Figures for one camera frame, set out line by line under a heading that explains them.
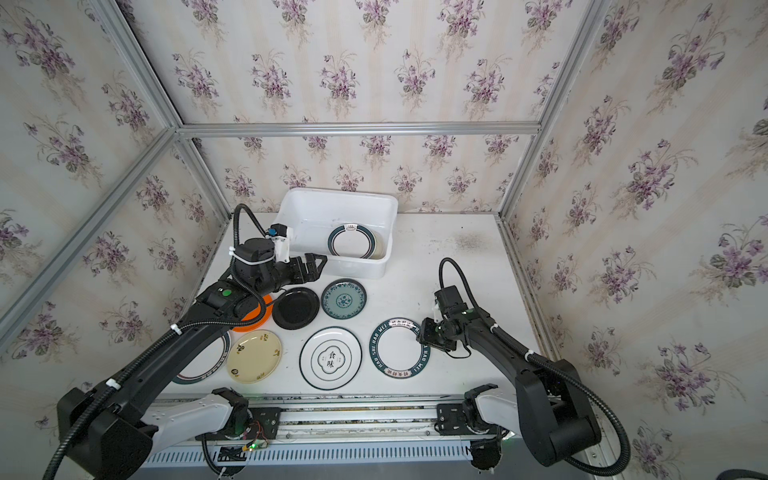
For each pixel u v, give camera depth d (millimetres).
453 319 635
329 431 731
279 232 662
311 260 675
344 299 956
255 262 553
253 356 830
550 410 409
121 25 720
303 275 662
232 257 561
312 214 1110
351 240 1088
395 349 844
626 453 355
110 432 362
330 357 838
